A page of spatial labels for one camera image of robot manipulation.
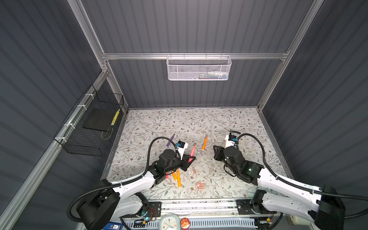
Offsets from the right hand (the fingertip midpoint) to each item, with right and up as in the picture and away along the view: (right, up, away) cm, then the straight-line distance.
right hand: (214, 148), depth 78 cm
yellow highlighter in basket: (-55, +17, 0) cm, 58 cm away
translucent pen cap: (-11, -15, +8) cm, 21 cm away
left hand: (-11, -5, 0) cm, 12 cm away
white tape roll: (+34, -31, -13) cm, 48 cm away
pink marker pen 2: (-27, -18, +6) cm, 33 cm away
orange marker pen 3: (-20, -19, +5) cm, 28 cm away
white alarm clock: (-24, -34, -10) cm, 42 cm away
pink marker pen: (-12, -3, -1) cm, 13 cm away
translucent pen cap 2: (-7, -23, +2) cm, 24 cm away
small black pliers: (+19, +8, +27) cm, 34 cm away
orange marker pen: (-3, 0, +20) cm, 21 cm away
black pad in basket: (-62, +16, -3) cm, 64 cm away
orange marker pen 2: (-23, -18, +6) cm, 29 cm away
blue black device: (-50, -34, -12) cm, 62 cm away
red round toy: (-16, -35, -9) cm, 40 cm away
